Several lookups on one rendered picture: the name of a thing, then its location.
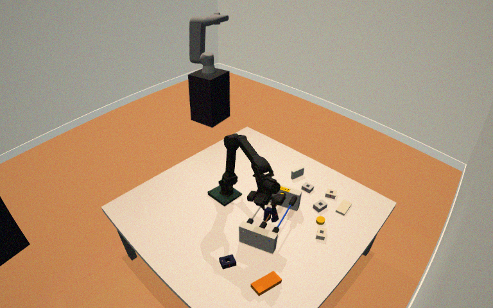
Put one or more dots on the yellow short cylinder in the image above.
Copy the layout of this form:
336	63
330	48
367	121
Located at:
320	220

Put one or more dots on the orange rectangular block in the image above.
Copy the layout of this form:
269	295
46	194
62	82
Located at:
266	283

